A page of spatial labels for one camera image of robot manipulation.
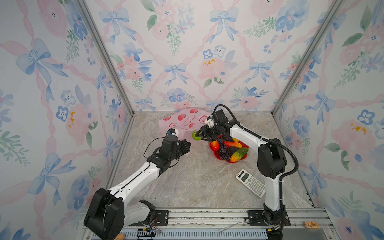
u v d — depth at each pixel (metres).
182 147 0.72
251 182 0.84
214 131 0.80
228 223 0.73
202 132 0.83
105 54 0.86
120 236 0.67
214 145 0.94
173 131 0.76
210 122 0.89
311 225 0.72
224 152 0.93
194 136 0.90
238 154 0.88
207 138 0.84
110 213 0.39
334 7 0.69
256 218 0.73
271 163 0.54
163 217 0.74
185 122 0.99
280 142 0.55
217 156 0.93
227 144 0.98
